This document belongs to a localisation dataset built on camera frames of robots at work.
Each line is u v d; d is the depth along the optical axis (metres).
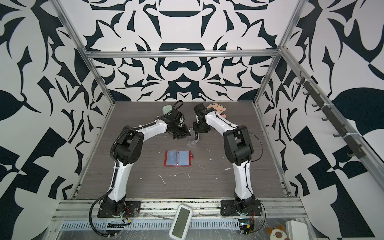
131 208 0.74
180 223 0.67
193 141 0.96
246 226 0.71
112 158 0.54
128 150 0.57
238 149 0.54
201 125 0.84
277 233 0.66
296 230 0.66
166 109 1.11
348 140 0.52
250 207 0.69
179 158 0.90
